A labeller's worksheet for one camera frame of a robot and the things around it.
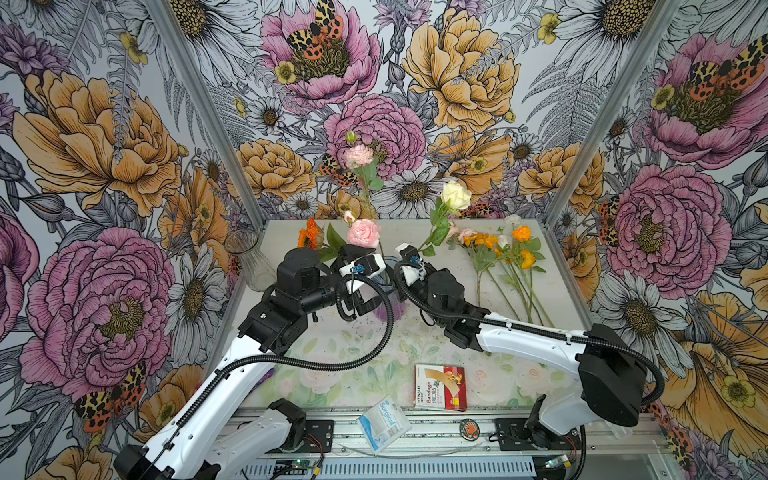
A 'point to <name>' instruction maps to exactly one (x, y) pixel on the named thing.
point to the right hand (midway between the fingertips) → (392, 267)
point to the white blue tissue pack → (383, 424)
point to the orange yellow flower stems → (505, 263)
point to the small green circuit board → (296, 463)
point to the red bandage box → (441, 387)
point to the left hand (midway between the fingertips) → (377, 274)
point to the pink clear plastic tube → (620, 432)
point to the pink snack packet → (263, 378)
